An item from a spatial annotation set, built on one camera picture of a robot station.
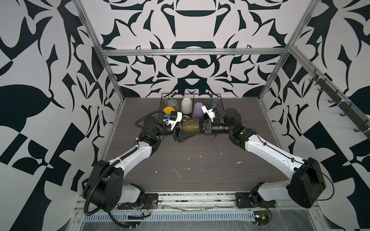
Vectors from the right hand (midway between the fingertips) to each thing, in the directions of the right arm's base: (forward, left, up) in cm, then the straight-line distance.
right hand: (191, 128), depth 68 cm
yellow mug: (+27, +15, -19) cm, 36 cm away
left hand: (+1, -1, +2) cm, 2 cm away
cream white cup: (+31, +2, -19) cm, 36 cm away
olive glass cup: (-2, 0, +5) cm, 5 cm away
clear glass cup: (+32, +12, -18) cm, 39 cm away
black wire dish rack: (+49, -17, -32) cm, 61 cm away
